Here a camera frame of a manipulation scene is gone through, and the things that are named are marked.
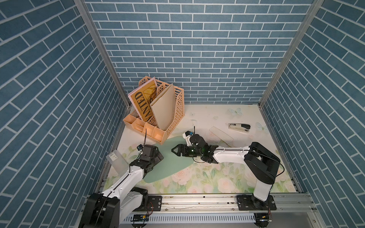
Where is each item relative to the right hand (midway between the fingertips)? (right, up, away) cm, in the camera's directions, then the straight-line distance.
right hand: (176, 151), depth 83 cm
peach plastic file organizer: (-19, +12, +14) cm, 27 cm away
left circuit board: (-18, -32, -11) cm, 38 cm away
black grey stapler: (+45, +13, +19) cm, 51 cm away
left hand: (-11, -6, +6) cm, 14 cm away
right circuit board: (+44, -31, -13) cm, 56 cm away
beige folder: (-9, +26, +11) cm, 30 cm away
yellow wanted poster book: (-23, +34, +9) cm, 42 cm away
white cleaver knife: (+34, +5, +19) cm, 39 cm away
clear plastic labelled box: (-37, -9, +6) cm, 39 cm away
